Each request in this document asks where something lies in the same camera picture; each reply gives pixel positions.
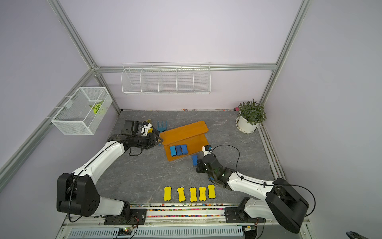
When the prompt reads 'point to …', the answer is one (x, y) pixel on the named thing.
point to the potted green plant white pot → (251, 114)
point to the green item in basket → (96, 106)
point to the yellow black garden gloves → (148, 121)
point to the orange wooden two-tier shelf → (193, 135)
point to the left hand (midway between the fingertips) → (161, 142)
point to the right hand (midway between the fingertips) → (196, 160)
